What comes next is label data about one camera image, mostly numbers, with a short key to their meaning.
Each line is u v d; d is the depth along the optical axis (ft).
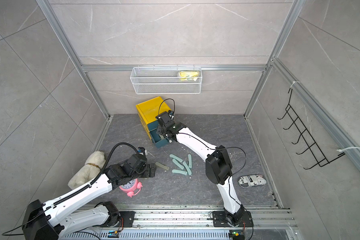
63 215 1.40
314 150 2.05
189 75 2.75
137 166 1.98
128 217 2.49
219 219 2.39
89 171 2.64
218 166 1.68
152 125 2.81
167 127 2.20
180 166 3.03
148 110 3.07
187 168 2.97
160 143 2.89
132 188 2.63
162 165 2.99
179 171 2.96
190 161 3.07
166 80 3.30
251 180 2.73
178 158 3.13
